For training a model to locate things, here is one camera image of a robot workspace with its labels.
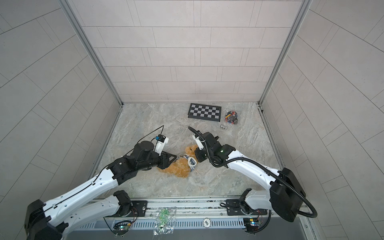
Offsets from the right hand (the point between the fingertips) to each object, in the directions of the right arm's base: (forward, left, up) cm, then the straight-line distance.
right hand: (194, 153), depth 80 cm
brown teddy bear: (-8, +7, +3) cm, 11 cm away
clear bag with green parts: (-28, +15, -9) cm, 33 cm away
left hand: (-5, +8, +6) cm, 11 cm away
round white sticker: (-30, -4, -10) cm, 32 cm away
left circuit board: (-29, +34, -7) cm, 45 cm away
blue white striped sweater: (-5, +2, +2) cm, 6 cm away
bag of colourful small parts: (+30, -27, -7) cm, 41 cm away
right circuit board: (-32, -24, -11) cm, 42 cm away
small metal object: (+23, -20, -8) cm, 32 cm away
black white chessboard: (+36, -8, -6) cm, 37 cm away
